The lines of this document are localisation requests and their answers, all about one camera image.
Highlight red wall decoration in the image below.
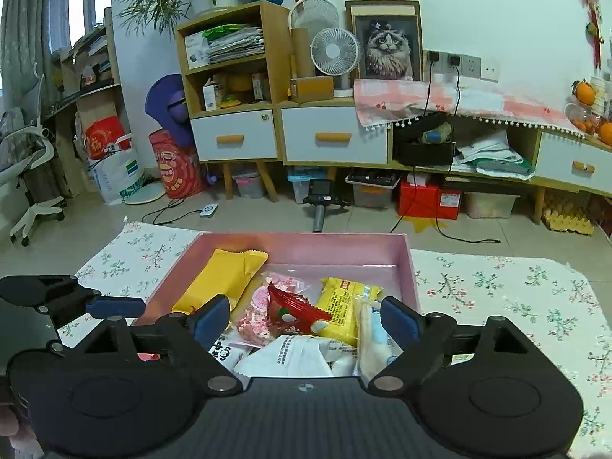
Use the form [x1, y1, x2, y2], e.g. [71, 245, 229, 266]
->
[580, 0, 607, 68]

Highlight grey curtain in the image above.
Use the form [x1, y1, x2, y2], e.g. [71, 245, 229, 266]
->
[0, 0, 68, 130]

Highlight white round fan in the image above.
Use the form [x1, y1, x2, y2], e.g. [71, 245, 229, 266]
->
[288, 0, 341, 77]

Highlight framed cat picture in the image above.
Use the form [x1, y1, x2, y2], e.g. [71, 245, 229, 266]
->
[345, 0, 424, 82]

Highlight black box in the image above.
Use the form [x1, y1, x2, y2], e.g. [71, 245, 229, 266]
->
[399, 141, 456, 168]

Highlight red paper bag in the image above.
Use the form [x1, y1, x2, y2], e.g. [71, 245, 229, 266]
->
[83, 115, 131, 161]

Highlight low wooden cabinet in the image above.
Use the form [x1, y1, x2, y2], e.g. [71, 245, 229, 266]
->
[389, 115, 612, 223]

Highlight tall wooden shelf cabinet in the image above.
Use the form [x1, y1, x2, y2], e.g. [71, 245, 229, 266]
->
[174, 0, 292, 202]

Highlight wooden drawer cabinet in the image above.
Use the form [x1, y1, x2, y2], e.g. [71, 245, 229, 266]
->
[277, 98, 394, 169]

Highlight wall power sockets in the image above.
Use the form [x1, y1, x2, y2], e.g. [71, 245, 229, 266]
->
[425, 50, 499, 82]

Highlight red box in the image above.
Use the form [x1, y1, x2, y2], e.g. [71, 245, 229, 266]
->
[398, 177, 462, 221]

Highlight pink sprinkled bar packet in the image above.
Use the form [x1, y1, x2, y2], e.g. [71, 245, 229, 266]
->
[236, 272, 311, 348]

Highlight white printed snack packet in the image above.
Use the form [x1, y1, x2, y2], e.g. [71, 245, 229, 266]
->
[209, 330, 254, 370]

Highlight cardboard tube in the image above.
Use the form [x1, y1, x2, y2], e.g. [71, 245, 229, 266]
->
[291, 26, 316, 80]

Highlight white blue bread packet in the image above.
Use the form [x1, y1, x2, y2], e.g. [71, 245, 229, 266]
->
[354, 294, 405, 384]

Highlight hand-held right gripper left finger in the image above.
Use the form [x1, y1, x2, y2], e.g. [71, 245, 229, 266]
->
[49, 294, 244, 397]

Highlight white plastic bag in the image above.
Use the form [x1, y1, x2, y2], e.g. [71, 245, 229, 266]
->
[88, 147, 146, 206]

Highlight pink cardboard box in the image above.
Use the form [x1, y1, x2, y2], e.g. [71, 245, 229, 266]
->
[131, 232, 424, 378]

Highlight red printed bucket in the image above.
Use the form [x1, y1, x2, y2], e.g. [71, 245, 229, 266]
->
[149, 129, 208, 200]

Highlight white office chair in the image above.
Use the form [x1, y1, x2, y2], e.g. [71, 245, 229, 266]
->
[0, 74, 68, 246]

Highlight yellow packet black print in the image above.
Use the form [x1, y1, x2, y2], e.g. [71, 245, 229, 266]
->
[316, 276, 384, 346]

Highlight red snack packet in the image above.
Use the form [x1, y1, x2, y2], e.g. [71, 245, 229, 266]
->
[267, 283, 333, 336]

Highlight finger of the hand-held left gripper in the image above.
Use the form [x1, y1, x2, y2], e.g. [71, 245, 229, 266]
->
[0, 275, 147, 329]

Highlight black handheld gimbal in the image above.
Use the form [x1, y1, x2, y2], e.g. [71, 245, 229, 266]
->
[303, 179, 353, 233]

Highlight white packet grey print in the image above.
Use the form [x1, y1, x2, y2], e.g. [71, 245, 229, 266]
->
[233, 335, 335, 378]

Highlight pink cherry cloth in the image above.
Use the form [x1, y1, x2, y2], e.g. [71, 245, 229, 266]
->
[354, 78, 590, 140]

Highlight stack of papers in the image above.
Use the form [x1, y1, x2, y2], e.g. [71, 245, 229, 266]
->
[201, 26, 265, 64]

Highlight yellow egg carton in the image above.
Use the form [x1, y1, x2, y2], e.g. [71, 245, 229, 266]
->
[542, 191, 596, 238]

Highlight black power cable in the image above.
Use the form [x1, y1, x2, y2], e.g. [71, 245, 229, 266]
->
[389, 60, 503, 246]

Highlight white desk fan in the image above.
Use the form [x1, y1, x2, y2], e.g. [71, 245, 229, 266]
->
[310, 28, 361, 99]

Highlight white round base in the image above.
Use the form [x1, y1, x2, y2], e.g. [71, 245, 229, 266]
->
[124, 184, 166, 207]

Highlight clear storage box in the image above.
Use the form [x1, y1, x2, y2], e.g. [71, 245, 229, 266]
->
[356, 184, 393, 209]
[461, 191, 522, 220]
[288, 167, 329, 204]
[233, 172, 267, 200]

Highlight wooden desk with shelves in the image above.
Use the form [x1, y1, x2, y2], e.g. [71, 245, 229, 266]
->
[48, 7, 123, 198]

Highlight folded clothes pile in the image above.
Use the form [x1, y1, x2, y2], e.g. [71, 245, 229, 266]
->
[453, 129, 535, 176]

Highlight floral tablecloth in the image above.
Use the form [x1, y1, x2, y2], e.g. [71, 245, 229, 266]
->
[57, 220, 612, 459]

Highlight brown cardboard box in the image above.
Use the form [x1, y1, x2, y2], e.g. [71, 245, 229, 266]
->
[290, 76, 334, 104]

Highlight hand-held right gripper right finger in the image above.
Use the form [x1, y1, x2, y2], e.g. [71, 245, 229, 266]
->
[367, 297, 566, 396]

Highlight person's left hand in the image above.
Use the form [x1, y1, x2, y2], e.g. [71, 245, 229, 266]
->
[0, 404, 46, 459]

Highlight long orange-yellow snack packet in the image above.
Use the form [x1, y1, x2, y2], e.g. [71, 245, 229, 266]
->
[171, 249, 269, 316]

